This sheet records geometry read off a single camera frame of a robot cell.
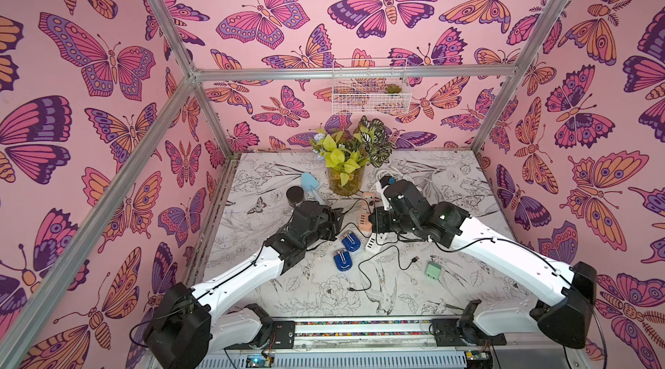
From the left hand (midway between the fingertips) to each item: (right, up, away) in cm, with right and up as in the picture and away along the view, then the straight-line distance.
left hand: (350, 204), depth 78 cm
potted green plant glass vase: (-1, +16, +10) cm, 19 cm away
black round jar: (-21, +1, +23) cm, 31 cm away
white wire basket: (+10, +42, +28) cm, 51 cm away
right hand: (+5, -3, -4) cm, 7 cm away
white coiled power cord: (+29, +6, +30) cm, 43 cm away
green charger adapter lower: (+27, -22, +6) cm, 36 cm away
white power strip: (+8, -15, +10) cm, 20 cm away
